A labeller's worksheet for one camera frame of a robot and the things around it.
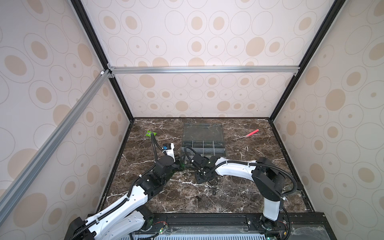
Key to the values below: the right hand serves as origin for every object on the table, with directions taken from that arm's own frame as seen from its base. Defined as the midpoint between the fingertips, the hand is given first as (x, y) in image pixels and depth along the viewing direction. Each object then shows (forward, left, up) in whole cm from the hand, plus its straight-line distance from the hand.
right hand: (199, 179), depth 88 cm
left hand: (+5, +6, +20) cm, 22 cm away
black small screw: (-10, +1, 0) cm, 10 cm away
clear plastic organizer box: (+31, -5, -1) cm, 31 cm away
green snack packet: (+34, +36, +2) cm, 50 cm away
